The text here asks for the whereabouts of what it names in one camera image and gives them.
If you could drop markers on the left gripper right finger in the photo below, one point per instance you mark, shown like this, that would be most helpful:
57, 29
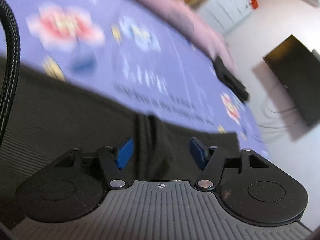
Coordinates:
248, 186

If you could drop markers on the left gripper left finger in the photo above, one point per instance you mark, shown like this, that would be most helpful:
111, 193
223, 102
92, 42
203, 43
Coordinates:
74, 184

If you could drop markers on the black knit pants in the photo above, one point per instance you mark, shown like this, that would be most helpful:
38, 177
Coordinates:
50, 117

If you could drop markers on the folded black garment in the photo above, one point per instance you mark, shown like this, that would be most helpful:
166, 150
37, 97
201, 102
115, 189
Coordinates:
228, 79

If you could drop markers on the purple floral bed sheet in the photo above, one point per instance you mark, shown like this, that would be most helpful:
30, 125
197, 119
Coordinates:
123, 51

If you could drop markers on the red bag on cabinet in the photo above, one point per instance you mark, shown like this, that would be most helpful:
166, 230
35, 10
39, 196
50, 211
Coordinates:
254, 4

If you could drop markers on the white drawer cabinet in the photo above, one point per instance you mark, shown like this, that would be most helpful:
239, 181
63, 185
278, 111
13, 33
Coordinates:
224, 15

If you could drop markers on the pink floral quilt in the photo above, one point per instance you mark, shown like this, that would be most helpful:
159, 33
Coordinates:
191, 26

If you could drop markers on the wall mounted black television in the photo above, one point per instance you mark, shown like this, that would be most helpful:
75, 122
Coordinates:
297, 69

